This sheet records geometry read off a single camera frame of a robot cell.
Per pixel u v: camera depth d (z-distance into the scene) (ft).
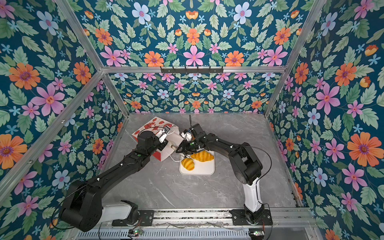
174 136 3.16
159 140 2.35
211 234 2.52
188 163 2.90
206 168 2.96
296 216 2.49
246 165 1.69
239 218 2.38
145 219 2.42
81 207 1.35
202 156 2.98
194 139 2.52
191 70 3.00
